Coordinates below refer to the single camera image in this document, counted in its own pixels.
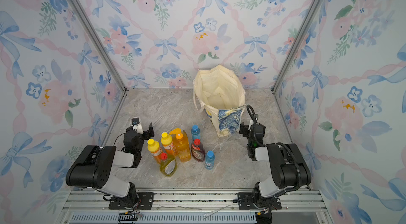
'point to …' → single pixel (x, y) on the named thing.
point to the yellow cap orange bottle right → (167, 142)
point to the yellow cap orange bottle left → (154, 147)
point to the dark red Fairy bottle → (197, 150)
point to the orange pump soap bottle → (182, 143)
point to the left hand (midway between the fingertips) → (144, 123)
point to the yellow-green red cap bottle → (168, 165)
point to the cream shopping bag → (217, 91)
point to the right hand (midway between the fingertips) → (253, 122)
